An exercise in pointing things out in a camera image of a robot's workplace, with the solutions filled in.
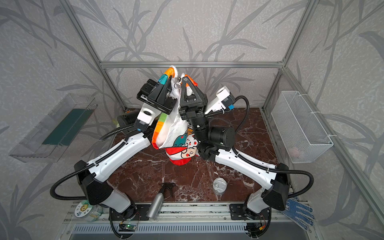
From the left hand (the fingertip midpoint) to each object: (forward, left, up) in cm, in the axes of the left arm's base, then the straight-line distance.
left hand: (167, 73), depth 35 cm
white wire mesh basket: (+3, -51, -31) cm, 59 cm away
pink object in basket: (+2, -54, -45) cm, 70 cm away
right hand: (+2, -5, -2) cm, 6 cm away
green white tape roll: (-22, +42, -58) cm, 75 cm away
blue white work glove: (-21, -58, -65) cm, 89 cm away
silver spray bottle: (-15, +13, -63) cm, 67 cm away
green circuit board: (-27, +27, -67) cm, 77 cm away
